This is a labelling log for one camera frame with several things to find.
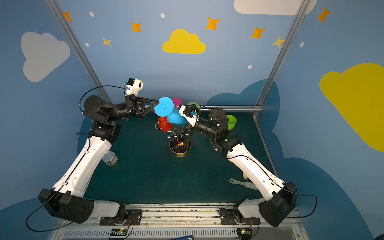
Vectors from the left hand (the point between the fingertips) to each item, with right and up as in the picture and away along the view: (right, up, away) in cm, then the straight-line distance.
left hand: (156, 102), depth 52 cm
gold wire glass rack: (+3, -21, +49) cm, 53 cm away
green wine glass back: (+15, +5, +34) cm, 37 cm away
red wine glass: (-2, -8, +23) cm, 24 cm away
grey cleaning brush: (+44, -42, +33) cm, 69 cm away
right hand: (+7, -2, +10) cm, 12 cm away
